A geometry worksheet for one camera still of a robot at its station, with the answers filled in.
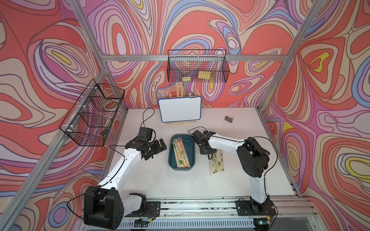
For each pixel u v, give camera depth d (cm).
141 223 71
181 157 91
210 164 90
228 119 111
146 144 68
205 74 90
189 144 98
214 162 91
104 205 39
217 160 91
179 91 92
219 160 91
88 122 73
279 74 97
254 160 52
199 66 84
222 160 91
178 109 99
